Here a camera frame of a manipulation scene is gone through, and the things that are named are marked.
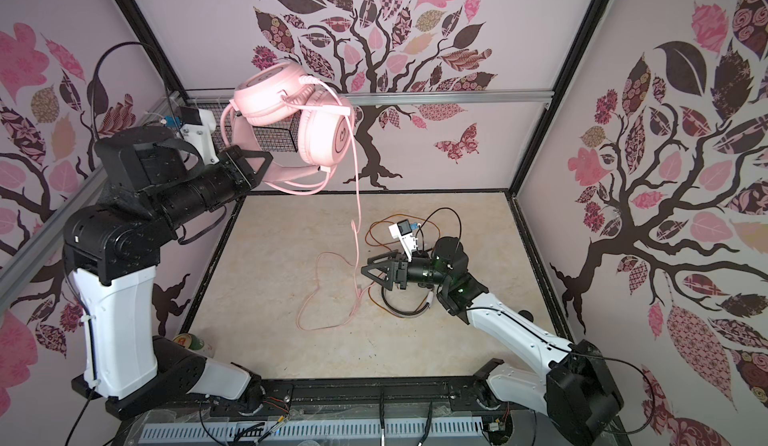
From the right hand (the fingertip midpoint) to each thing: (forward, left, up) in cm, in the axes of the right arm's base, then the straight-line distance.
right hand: (368, 267), depth 65 cm
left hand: (+7, +16, +24) cm, 30 cm away
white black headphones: (0, -11, -27) cm, 29 cm away
